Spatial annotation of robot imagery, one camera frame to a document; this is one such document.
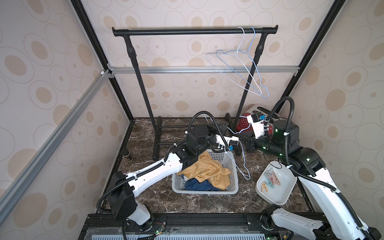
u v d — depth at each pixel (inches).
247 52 26.3
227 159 34.6
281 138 16.8
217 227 28.7
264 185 33.5
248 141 20.9
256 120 20.3
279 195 32.1
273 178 34.3
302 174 15.7
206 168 31.1
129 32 22.6
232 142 22.6
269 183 33.6
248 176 35.3
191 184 30.1
